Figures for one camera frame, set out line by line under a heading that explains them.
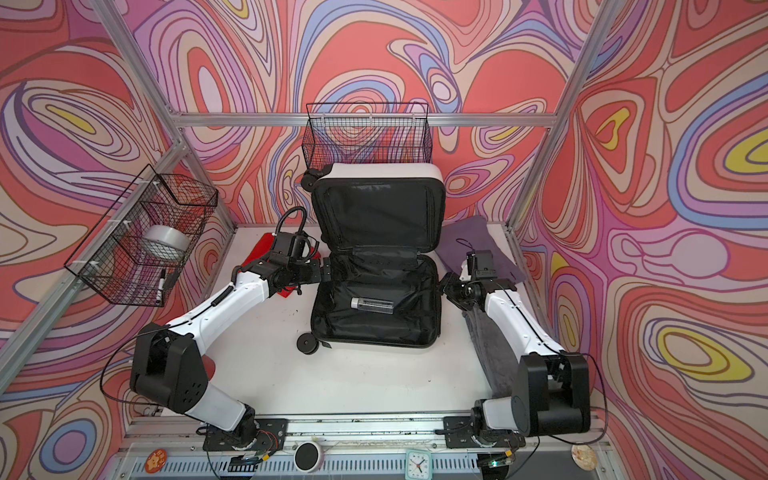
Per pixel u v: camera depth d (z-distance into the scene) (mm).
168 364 431
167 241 730
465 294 722
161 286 718
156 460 701
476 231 1188
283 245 676
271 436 730
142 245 690
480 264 678
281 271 627
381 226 891
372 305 933
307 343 852
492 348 859
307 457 666
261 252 877
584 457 703
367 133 931
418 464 681
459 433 733
